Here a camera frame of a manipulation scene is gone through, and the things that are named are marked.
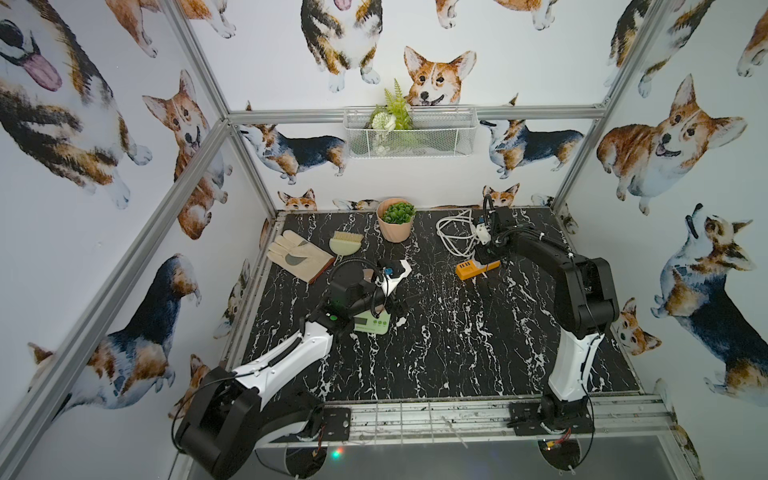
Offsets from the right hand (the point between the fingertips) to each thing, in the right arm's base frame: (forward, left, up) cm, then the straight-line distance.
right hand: (478, 251), depth 99 cm
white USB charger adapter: (-3, 0, -3) cm, 4 cm away
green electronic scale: (-22, +35, -5) cm, 42 cm away
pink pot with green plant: (+11, +27, +6) cm, 30 cm away
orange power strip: (-4, +4, -5) cm, 7 cm away
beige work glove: (+3, +62, -5) cm, 63 cm away
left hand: (-18, +21, +16) cm, 32 cm away
